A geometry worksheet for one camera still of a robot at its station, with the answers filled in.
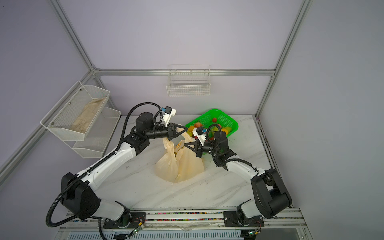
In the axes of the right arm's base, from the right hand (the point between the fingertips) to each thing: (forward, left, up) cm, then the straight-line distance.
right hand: (185, 144), depth 76 cm
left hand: (+2, -1, +10) cm, 10 cm away
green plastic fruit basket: (+38, -19, -17) cm, 46 cm away
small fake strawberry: (+37, -19, -20) cm, 46 cm away
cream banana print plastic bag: (-7, +4, -7) cm, 11 cm away
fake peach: (+27, -6, -14) cm, 30 cm away
